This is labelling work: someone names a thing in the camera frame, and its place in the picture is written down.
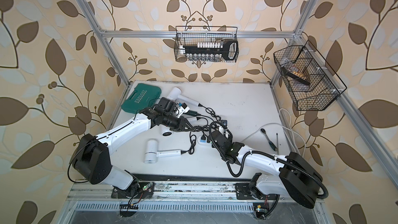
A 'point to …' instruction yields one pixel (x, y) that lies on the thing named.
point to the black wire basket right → (311, 83)
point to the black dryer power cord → (199, 128)
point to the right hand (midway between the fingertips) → (217, 135)
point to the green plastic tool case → (143, 96)
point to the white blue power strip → (203, 142)
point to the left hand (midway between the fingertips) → (190, 127)
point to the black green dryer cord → (198, 114)
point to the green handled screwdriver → (263, 131)
